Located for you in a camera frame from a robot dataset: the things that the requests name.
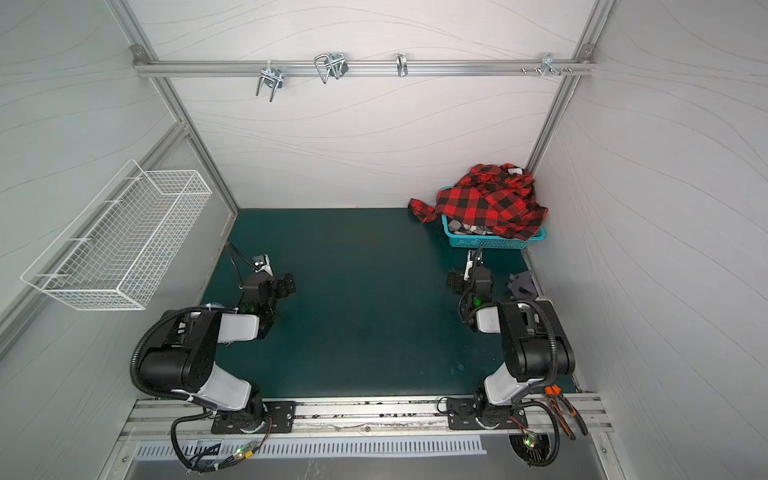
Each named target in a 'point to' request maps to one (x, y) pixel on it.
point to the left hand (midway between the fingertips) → (278, 269)
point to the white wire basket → (118, 252)
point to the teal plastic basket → (492, 241)
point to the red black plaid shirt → (492, 199)
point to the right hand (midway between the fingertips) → (474, 263)
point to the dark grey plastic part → (522, 286)
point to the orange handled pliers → (557, 401)
